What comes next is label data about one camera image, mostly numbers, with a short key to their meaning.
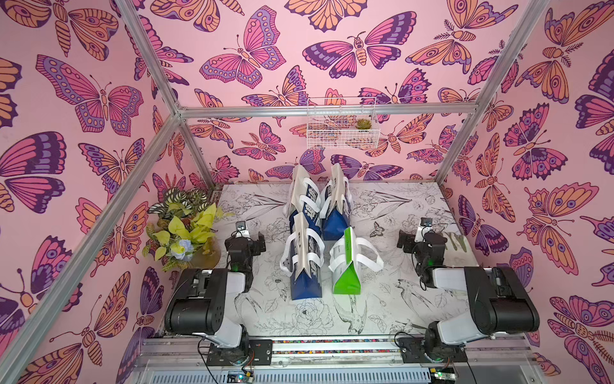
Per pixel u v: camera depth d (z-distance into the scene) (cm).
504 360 72
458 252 94
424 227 79
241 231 80
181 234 75
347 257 69
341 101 93
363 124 92
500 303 45
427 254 72
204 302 46
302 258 67
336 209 86
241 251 71
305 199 85
